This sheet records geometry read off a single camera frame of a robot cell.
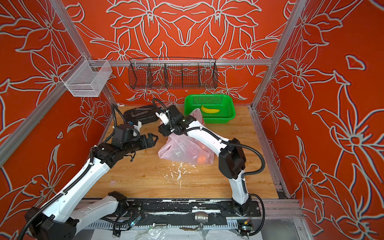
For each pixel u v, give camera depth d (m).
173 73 0.98
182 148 0.79
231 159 0.48
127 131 0.56
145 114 1.04
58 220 0.38
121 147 0.54
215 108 1.13
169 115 0.63
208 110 1.12
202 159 0.83
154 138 0.71
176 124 0.63
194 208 0.74
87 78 0.92
